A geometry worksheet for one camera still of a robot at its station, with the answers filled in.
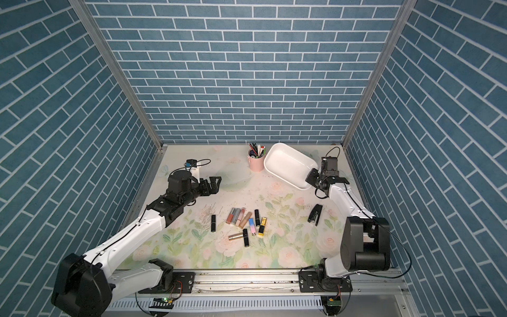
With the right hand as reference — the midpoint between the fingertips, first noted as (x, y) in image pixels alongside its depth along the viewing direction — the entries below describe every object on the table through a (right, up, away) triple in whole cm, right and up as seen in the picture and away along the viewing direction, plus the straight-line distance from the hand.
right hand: (311, 176), depth 92 cm
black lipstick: (-45, -21, -3) cm, 50 cm away
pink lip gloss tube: (-33, -18, -1) cm, 38 cm away
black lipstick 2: (-26, -19, -1) cm, 32 cm away
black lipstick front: (-30, -26, -7) cm, 41 cm away
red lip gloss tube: (-38, -20, -2) cm, 43 cm away
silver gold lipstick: (-35, -26, -7) cm, 44 cm away
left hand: (-42, 0, -10) cm, 43 cm away
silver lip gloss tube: (-35, -18, -1) cm, 40 cm away
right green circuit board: (+4, -47, -18) cm, 50 cm away
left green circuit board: (-60, -45, -19) cm, 78 cm away
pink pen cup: (-26, +5, +13) cm, 30 cm away
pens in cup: (-26, +13, +13) cm, 32 cm away
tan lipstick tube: (-31, -20, -3) cm, 37 cm away
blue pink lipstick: (-27, -22, -5) cm, 35 cm away
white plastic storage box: (-10, +5, +4) cm, 11 cm away
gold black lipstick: (-23, -23, -5) cm, 33 cm away
